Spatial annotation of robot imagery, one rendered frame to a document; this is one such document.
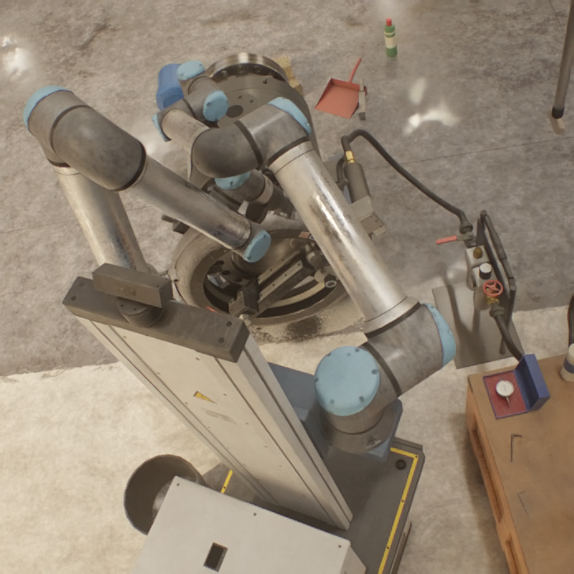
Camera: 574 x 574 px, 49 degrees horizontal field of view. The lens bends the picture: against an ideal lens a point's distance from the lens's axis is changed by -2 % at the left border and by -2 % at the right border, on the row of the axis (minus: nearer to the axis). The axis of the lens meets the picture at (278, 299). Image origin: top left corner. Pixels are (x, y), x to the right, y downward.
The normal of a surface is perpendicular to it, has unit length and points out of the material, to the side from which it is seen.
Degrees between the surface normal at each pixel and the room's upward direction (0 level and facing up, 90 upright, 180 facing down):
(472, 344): 0
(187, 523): 0
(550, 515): 0
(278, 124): 34
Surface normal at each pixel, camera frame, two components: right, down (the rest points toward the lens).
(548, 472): -0.22, -0.50
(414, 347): 0.03, -0.03
